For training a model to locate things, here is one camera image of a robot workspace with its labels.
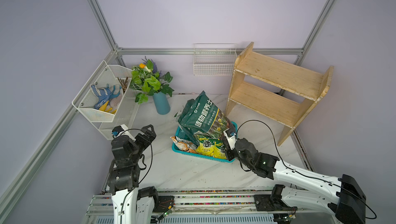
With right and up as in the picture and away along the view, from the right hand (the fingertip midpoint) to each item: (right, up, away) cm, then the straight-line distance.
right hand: (224, 143), depth 79 cm
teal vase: (-39, +21, +25) cm, 51 cm away
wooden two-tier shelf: (+34, +30, +15) cm, 48 cm away
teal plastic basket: (-25, +4, +11) cm, 27 cm away
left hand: (-37, +8, -9) cm, 39 cm away
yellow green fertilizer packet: (-10, -1, -1) cm, 10 cm away
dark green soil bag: (-10, +13, -2) cm, 17 cm away
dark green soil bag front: (-18, +14, -6) cm, 23 cm away
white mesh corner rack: (-51, +19, -5) cm, 55 cm away
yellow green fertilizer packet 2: (-3, -2, -5) cm, 6 cm away
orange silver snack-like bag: (-21, 0, -3) cm, 21 cm away
